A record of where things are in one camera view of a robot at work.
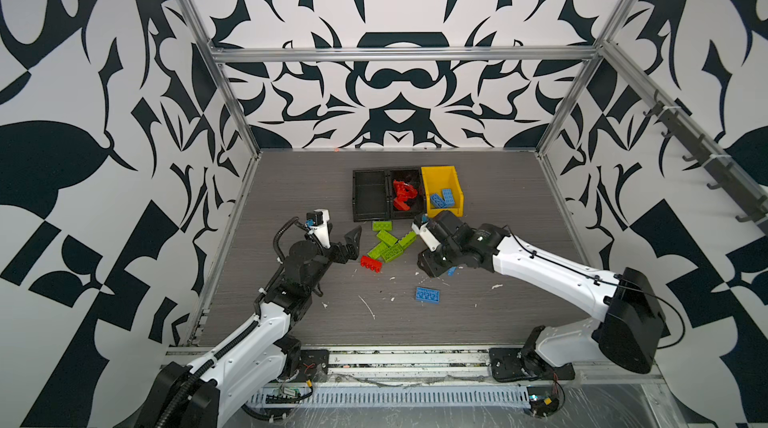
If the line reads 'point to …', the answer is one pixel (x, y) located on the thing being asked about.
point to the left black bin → (370, 195)
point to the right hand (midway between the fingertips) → (423, 260)
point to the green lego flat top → (382, 225)
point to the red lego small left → (371, 263)
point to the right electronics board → (543, 401)
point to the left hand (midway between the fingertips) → (345, 222)
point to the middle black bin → (413, 177)
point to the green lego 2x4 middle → (386, 237)
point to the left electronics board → (286, 395)
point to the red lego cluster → (404, 192)
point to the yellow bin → (435, 180)
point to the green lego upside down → (392, 253)
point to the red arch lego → (404, 192)
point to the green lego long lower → (378, 250)
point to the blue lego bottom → (428, 295)
